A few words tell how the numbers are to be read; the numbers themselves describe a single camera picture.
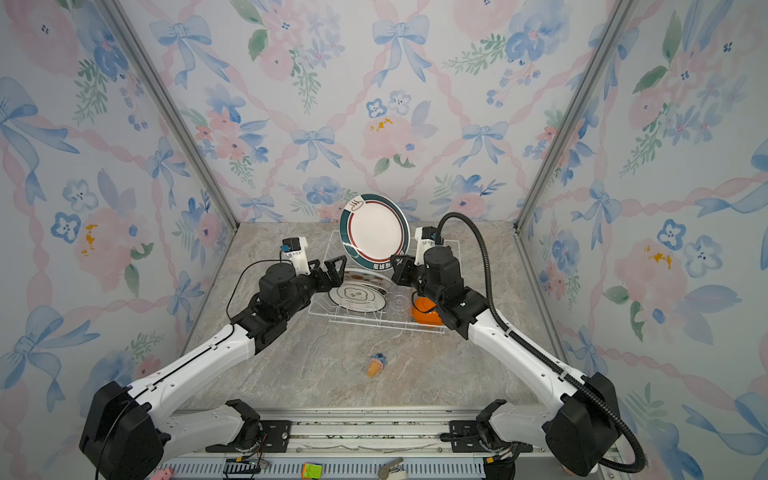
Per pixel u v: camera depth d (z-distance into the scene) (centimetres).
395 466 70
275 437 75
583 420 39
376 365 83
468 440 73
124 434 39
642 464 38
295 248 66
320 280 68
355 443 74
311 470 68
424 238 67
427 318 91
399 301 87
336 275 69
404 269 65
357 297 90
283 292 58
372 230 74
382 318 92
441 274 56
